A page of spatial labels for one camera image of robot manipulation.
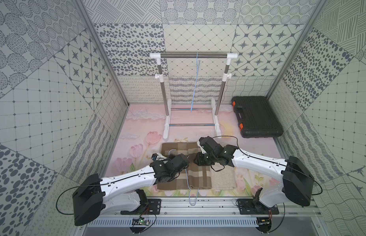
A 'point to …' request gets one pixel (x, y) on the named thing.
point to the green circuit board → (139, 221)
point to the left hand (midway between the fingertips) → (180, 152)
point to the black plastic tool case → (256, 118)
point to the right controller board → (264, 224)
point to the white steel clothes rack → (216, 105)
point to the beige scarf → (223, 177)
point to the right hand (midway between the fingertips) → (196, 162)
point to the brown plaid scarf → (194, 176)
